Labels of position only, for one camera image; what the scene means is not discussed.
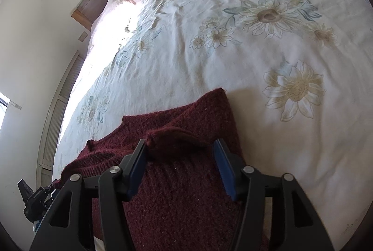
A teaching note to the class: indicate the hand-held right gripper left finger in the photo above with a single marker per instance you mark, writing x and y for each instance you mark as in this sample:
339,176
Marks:
137,165

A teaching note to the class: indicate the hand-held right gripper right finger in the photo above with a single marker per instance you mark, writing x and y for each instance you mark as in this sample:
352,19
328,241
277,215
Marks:
225,170

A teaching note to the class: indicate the maroon knit sweater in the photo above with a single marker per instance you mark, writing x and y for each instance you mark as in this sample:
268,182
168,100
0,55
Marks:
177,181

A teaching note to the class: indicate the beige louvered cabinet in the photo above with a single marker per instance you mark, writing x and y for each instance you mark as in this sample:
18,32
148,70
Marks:
55,122

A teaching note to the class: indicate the floral white blanket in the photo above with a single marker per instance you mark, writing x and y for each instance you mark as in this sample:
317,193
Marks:
233,79

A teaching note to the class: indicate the window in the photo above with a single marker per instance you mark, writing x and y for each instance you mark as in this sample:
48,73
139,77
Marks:
2,111

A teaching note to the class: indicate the beige wall switch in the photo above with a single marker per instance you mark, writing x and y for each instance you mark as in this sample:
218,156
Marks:
84,36

